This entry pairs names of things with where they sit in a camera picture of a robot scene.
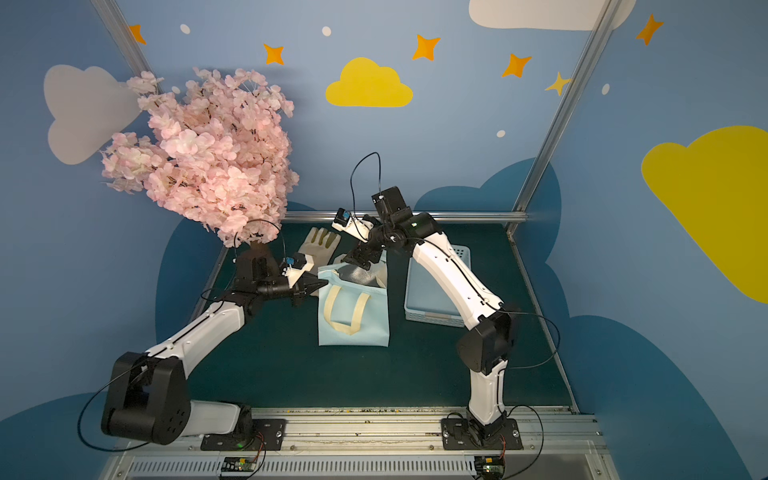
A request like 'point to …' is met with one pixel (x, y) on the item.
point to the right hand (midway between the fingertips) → (358, 238)
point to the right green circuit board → (493, 469)
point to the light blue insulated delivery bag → (353, 304)
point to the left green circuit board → (238, 464)
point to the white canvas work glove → (321, 244)
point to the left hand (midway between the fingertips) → (326, 276)
